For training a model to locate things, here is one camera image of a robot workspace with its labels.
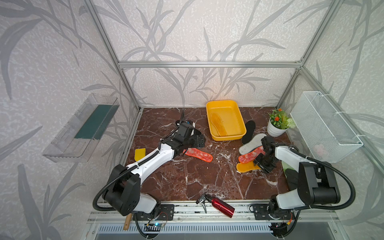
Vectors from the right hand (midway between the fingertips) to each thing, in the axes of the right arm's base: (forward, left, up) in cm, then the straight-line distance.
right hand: (256, 165), depth 90 cm
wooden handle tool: (-28, +68, +4) cm, 74 cm away
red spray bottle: (-22, +26, +4) cm, 34 cm away
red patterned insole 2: (+6, +2, +1) cm, 6 cm away
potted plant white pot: (+20, -15, +7) cm, 26 cm away
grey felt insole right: (+14, -1, +1) cm, 14 cm away
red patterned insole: (+9, +38, +1) cm, 39 cm away
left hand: (+9, +34, +15) cm, 39 cm away
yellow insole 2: (-1, +7, +1) cm, 7 cm away
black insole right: (+29, -3, 0) cm, 30 cm away
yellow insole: (+35, +22, +1) cm, 41 cm away
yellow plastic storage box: (+41, +10, +1) cm, 42 cm away
